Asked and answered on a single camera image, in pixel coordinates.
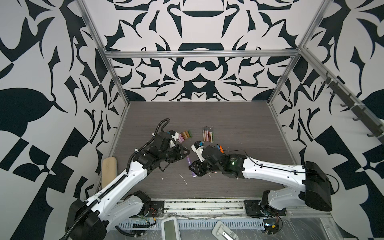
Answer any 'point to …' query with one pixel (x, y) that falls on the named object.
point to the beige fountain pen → (203, 135)
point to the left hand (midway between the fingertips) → (191, 149)
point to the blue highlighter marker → (218, 146)
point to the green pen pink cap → (213, 136)
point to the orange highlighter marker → (221, 149)
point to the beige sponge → (109, 170)
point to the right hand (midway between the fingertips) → (190, 167)
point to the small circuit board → (271, 226)
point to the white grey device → (220, 231)
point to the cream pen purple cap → (211, 137)
